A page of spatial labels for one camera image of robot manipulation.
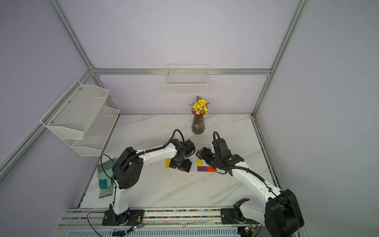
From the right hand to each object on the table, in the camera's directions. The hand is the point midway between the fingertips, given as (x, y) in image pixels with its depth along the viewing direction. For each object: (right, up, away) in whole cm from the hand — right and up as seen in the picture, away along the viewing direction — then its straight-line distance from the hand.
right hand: (201, 158), depth 83 cm
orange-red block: (+6, -9, +9) cm, 14 cm away
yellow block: (-19, -2, +1) cm, 19 cm away
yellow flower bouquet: (0, +31, +8) cm, 32 cm away
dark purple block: (+1, -8, +8) cm, 11 cm away
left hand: (-12, -8, +5) cm, 15 cm away
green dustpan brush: (-57, -12, +3) cm, 58 cm away
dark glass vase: (-1, +20, +19) cm, 27 cm away
